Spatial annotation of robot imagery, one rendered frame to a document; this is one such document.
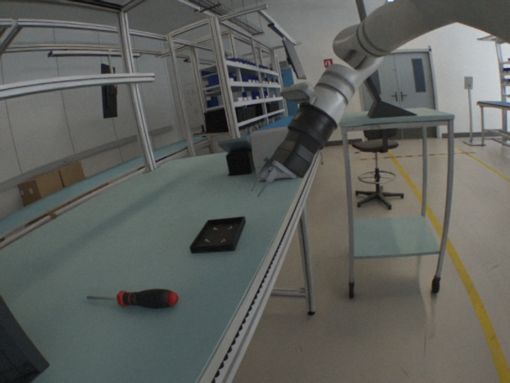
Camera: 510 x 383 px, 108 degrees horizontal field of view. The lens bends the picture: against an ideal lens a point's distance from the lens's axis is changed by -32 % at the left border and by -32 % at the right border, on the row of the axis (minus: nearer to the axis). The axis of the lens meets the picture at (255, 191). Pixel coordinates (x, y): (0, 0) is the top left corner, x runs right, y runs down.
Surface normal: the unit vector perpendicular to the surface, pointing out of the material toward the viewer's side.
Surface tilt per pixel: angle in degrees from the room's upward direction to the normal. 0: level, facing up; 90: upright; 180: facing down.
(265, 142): 90
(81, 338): 0
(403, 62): 90
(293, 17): 90
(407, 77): 90
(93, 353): 0
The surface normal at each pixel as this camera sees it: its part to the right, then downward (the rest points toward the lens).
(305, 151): 0.47, -0.06
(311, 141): 0.20, 0.40
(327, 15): -0.31, 0.35
